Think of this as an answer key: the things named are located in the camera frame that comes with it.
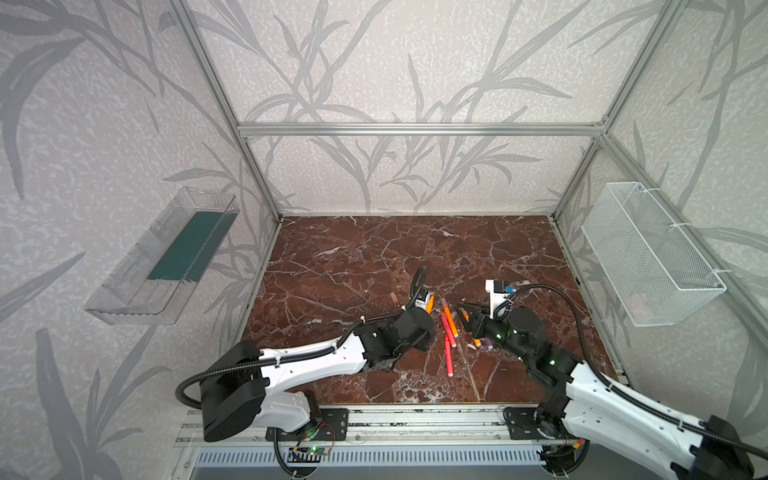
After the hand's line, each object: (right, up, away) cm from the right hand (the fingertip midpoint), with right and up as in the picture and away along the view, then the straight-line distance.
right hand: (459, 297), depth 76 cm
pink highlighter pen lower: (-1, -19, +8) cm, 20 cm away
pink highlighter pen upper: (-1, -12, +13) cm, 18 cm away
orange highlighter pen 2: (+7, -15, +10) cm, 20 cm away
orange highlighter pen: (0, -10, +14) cm, 17 cm away
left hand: (-7, -6, +3) cm, 10 cm away
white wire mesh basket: (+40, +7, -13) cm, 43 cm away
